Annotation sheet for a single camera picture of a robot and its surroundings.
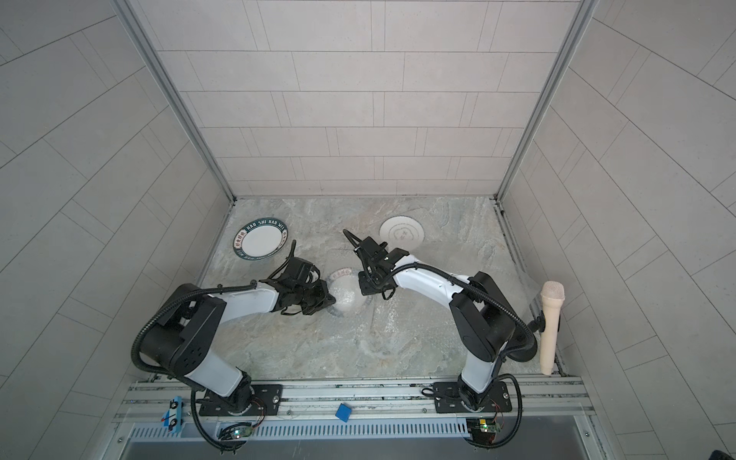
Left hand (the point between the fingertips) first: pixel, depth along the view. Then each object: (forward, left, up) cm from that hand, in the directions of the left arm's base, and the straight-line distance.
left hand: (340, 298), depth 90 cm
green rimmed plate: (+22, +31, +2) cm, 38 cm away
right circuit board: (-34, -38, +1) cm, 50 cm away
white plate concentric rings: (+25, -21, +2) cm, 33 cm away
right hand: (+1, -8, +5) cm, 10 cm away
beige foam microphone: (-12, -50, +28) cm, 59 cm away
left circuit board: (-34, +20, +3) cm, 40 cm away
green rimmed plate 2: (+3, -1, +3) cm, 4 cm away
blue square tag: (-30, -4, +2) cm, 31 cm away
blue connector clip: (-31, +36, +3) cm, 48 cm away
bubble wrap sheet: (-10, -5, +6) cm, 13 cm away
